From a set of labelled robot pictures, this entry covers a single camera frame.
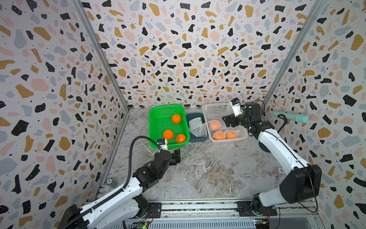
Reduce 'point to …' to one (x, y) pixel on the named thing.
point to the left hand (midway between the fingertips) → (177, 150)
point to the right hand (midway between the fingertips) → (232, 114)
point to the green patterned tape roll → (112, 182)
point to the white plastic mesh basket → (215, 111)
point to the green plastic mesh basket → (169, 122)
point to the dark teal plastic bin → (193, 138)
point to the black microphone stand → (286, 121)
